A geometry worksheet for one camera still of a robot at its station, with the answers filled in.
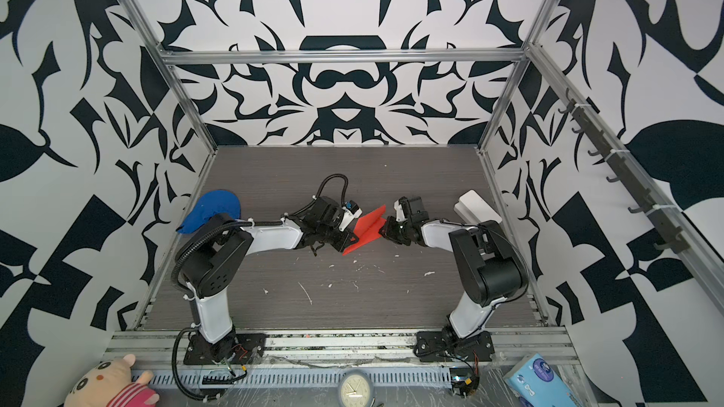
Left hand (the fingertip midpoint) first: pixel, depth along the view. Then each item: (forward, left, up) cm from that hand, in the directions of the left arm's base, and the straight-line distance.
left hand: (360, 234), depth 92 cm
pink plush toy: (-37, +56, +5) cm, 68 cm away
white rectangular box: (+7, -38, +2) cm, 39 cm away
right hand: (+2, -7, -1) cm, 8 cm away
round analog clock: (-40, +2, +1) cm, 40 cm away
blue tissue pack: (-40, -39, +2) cm, 56 cm away
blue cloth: (+16, +53, -4) cm, 56 cm away
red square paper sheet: (+2, -2, 0) cm, 3 cm away
